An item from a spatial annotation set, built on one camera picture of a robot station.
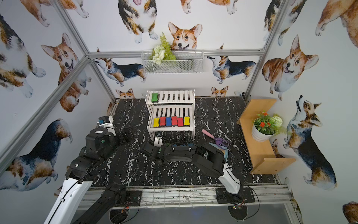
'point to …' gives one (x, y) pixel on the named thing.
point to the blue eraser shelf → (168, 122)
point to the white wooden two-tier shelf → (178, 103)
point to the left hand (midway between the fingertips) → (124, 125)
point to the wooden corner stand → (262, 154)
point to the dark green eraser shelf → (154, 97)
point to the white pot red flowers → (265, 127)
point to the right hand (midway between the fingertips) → (156, 142)
